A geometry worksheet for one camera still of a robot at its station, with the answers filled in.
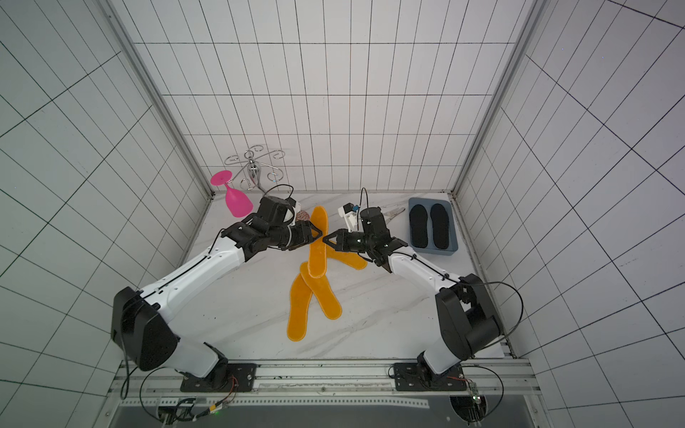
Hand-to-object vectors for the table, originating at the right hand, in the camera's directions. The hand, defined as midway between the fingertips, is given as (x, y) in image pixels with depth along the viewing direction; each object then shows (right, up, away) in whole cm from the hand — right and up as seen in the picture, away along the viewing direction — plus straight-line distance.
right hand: (315, 243), depth 80 cm
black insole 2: (+50, +6, +31) cm, 59 cm away
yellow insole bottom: (-6, -21, +7) cm, 23 cm away
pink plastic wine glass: (-30, +12, +13) cm, 35 cm away
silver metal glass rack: (-22, +24, +13) cm, 35 cm away
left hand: (-1, +1, -1) cm, 1 cm away
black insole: (+40, +8, +30) cm, 51 cm away
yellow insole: (+1, -7, -2) cm, 7 cm away
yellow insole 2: (+11, -8, +17) cm, 22 cm away
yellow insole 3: (+1, -18, +9) cm, 20 cm away
